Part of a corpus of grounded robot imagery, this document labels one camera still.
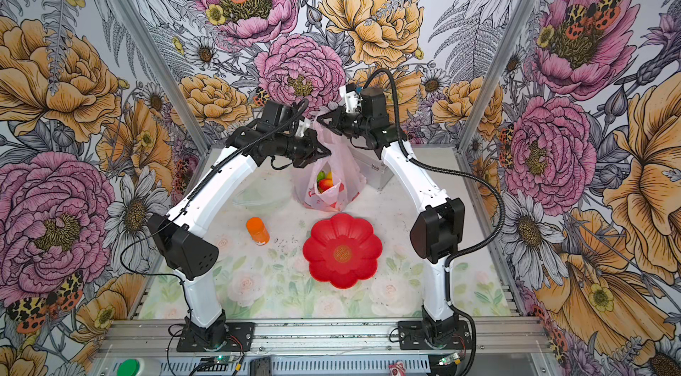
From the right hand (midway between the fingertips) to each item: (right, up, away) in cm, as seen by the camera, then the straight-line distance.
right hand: (319, 125), depth 78 cm
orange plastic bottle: (-21, -33, +9) cm, 40 cm away
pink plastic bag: (+4, -17, +6) cm, 18 cm away
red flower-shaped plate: (+7, -40, +14) cm, 43 cm away
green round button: (-42, -59, -16) cm, 74 cm away
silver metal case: (+18, -13, +22) cm, 31 cm away
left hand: (+3, -10, -2) cm, 11 cm away
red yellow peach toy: (0, -18, +20) cm, 27 cm away
